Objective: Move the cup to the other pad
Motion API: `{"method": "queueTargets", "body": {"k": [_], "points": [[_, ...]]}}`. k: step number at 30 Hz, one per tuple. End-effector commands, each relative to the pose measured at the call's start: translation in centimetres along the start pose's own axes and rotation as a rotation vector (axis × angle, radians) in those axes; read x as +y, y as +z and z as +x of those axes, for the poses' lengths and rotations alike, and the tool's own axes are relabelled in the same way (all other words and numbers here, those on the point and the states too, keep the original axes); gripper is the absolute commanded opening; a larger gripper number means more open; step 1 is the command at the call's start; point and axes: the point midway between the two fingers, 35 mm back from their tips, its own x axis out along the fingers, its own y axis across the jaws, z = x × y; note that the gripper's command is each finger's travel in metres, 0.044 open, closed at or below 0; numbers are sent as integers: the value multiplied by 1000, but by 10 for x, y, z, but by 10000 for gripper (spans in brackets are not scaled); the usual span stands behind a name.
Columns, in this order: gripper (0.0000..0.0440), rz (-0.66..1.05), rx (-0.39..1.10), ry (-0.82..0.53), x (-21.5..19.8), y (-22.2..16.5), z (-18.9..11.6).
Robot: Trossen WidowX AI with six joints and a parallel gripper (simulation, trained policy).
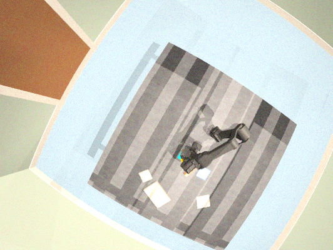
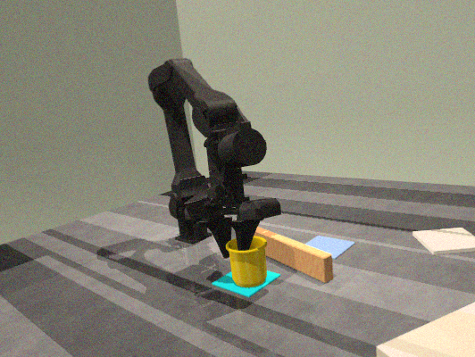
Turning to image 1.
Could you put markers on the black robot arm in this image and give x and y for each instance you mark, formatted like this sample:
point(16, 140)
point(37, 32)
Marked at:
point(202, 160)

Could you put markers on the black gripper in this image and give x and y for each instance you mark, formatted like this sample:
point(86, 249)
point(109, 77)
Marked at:
point(194, 148)

